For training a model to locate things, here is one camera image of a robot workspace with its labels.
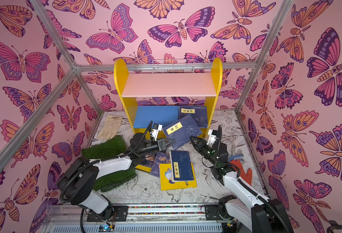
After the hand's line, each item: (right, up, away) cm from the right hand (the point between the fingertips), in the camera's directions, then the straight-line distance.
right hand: (190, 136), depth 77 cm
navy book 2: (-4, +3, +1) cm, 5 cm away
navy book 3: (-5, -19, +10) cm, 22 cm away
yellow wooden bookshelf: (-19, +23, +44) cm, 53 cm away
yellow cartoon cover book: (-13, -25, +3) cm, 28 cm away
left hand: (-8, -3, -2) cm, 9 cm away
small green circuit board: (-43, -46, -4) cm, 63 cm away
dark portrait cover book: (-25, -17, +10) cm, 32 cm away
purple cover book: (-16, -14, +11) cm, 24 cm away
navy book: (+7, +14, +18) cm, 24 cm away
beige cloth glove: (-57, +4, +33) cm, 66 cm away
